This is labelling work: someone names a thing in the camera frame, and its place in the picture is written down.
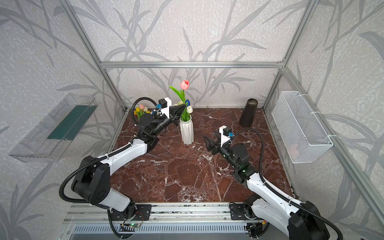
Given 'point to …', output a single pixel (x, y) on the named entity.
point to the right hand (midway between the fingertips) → (210, 129)
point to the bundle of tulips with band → (140, 111)
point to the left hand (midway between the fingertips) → (186, 102)
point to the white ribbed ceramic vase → (187, 131)
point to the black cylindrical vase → (248, 112)
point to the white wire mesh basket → (302, 136)
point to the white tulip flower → (189, 109)
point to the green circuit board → (134, 225)
